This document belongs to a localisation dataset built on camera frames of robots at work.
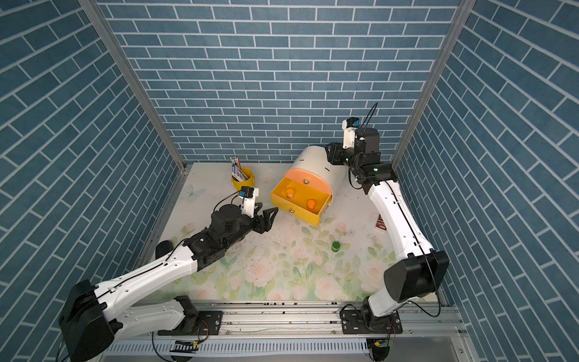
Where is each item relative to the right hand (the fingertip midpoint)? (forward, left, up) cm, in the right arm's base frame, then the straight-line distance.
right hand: (335, 147), depth 76 cm
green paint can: (-20, -4, -34) cm, 40 cm away
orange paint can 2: (-7, +7, -24) cm, 26 cm away
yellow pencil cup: (+5, +36, -27) cm, 46 cm away
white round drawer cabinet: (+9, +6, -14) cm, 18 cm away
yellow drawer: (-6, +12, -23) cm, 27 cm away
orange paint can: (-1, +16, -25) cm, 30 cm away
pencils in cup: (+3, +40, -19) cm, 44 cm away
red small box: (-6, -24, -37) cm, 44 cm away
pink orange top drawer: (-2, +8, -15) cm, 17 cm away
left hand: (-19, +18, -12) cm, 29 cm away
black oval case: (-26, +65, -34) cm, 78 cm away
